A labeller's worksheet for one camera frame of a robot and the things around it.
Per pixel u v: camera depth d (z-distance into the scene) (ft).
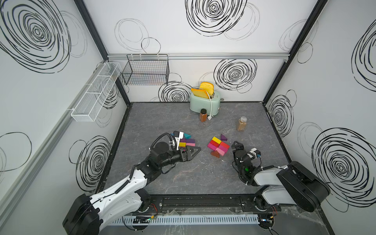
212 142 3.16
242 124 3.21
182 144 3.10
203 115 3.35
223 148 3.09
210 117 3.49
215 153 2.95
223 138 3.24
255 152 2.59
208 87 3.34
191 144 3.08
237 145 2.69
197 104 3.64
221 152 3.00
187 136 3.22
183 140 3.18
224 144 3.13
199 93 3.40
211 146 3.08
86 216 1.28
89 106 2.36
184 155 2.05
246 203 2.42
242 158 2.20
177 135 2.22
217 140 3.18
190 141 3.22
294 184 1.43
